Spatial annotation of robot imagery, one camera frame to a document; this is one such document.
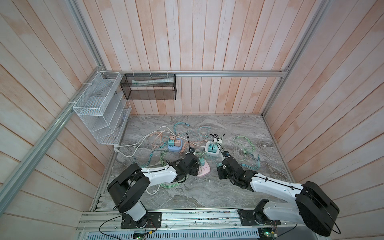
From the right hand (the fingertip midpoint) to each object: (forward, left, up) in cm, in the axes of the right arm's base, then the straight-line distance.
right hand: (218, 168), depth 89 cm
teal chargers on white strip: (+11, +3, +4) cm, 13 cm away
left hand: (0, +15, -1) cm, 15 cm away
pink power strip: (-1, +9, 0) cm, 9 cm away
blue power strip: (+13, +27, 0) cm, 30 cm away
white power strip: (+15, -1, +6) cm, 16 cm away
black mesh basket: (+50, +47, +23) cm, 73 cm away
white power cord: (+13, +67, -2) cm, 69 cm away
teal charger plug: (+2, +10, +4) cm, 11 cm away
